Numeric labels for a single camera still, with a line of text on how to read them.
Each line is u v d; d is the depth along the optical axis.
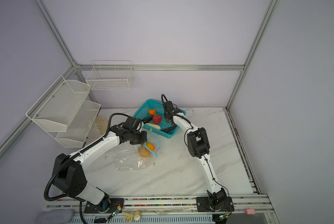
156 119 1.07
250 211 0.70
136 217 0.69
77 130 0.92
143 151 0.88
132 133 0.68
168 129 1.03
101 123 1.11
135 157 0.91
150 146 0.93
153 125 1.04
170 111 0.81
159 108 1.15
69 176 0.42
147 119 1.10
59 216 0.69
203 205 0.73
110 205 0.73
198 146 0.64
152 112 1.13
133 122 0.67
